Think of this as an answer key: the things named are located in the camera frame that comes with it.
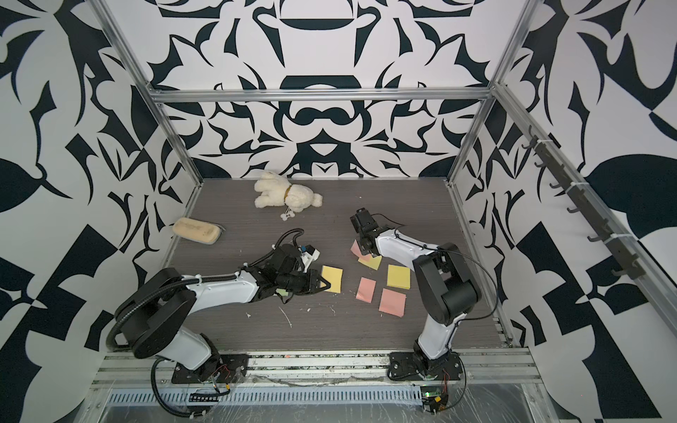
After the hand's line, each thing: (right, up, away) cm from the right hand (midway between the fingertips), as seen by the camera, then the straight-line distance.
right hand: (374, 235), depth 96 cm
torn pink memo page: (-7, -4, -9) cm, 12 cm away
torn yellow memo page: (-1, -9, -2) cm, 10 cm away
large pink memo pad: (+5, -20, -10) cm, 23 cm away
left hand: (-15, -13, -12) cm, 24 cm away
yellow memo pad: (-14, -12, -10) cm, 21 cm away
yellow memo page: (+8, -14, -4) cm, 17 cm away
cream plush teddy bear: (-38, +17, +9) cm, 42 cm away
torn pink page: (-4, -18, -7) cm, 19 cm away
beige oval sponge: (-65, +1, +3) cm, 65 cm away
